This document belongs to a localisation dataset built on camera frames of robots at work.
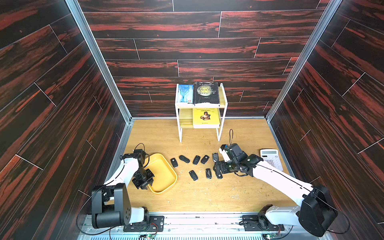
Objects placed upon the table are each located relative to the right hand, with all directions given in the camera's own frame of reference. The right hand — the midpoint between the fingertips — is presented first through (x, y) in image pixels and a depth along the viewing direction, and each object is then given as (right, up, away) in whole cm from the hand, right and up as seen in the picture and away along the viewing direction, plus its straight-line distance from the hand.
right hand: (222, 165), depth 85 cm
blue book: (-21, +42, +2) cm, 47 cm away
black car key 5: (-7, -6, +5) cm, 11 cm away
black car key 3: (-14, +1, +11) cm, 18 cm away
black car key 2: (-22, +1, +11) cm, 25 cm away
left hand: (-40, -11, -1) cm, 42 cm away
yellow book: (-8, +28, +11) cm, 31 cm away
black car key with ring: (-2, +2, +13) cm, 13 cm away
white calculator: (+35, +3, +11) cm, 37 cm away
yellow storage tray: (-34, -8, +8) cm, 36 cm away
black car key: (-29, -1, +11) cm, 31 cm away
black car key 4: (-9, +1, +11) cm, 14 cm away
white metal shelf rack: (-22, +34, +18) cm, 44 cm away
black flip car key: (-16, -7, +4) cm, 18 cm away
